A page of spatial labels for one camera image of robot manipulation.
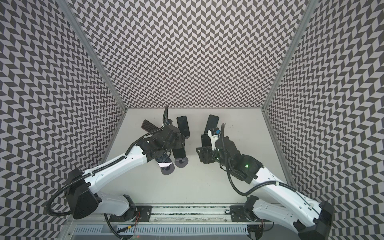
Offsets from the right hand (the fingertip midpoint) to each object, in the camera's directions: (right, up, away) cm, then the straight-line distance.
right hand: (205, 150), depth 71 cm
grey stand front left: (-21, -15, +15) cm, 30 cm away
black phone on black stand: (+1, +2, +23) cm, 23 cm away
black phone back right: (+5, +13, +22) cm, 26 cm away
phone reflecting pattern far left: (-38, +11, +31) cm, 50 cm away
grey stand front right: (-14, -10, +17) cm, 24 cm away
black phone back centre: (-13, +11, +25) cm, 30 cm away
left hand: (-14, +4, +9) cm, 16 cm away
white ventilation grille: (-20, -37, -1) cm, 42 cm away
